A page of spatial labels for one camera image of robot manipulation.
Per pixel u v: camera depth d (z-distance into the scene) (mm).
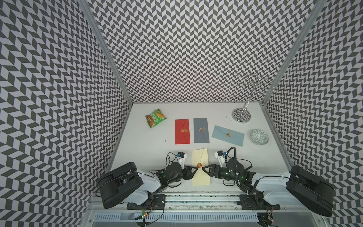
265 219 697
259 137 959
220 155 763
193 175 764
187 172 736
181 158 771
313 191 424
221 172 707
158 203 722
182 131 1018
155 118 1048
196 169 806
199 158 851
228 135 990
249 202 736
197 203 749
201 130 1019
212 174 721
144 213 668
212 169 717
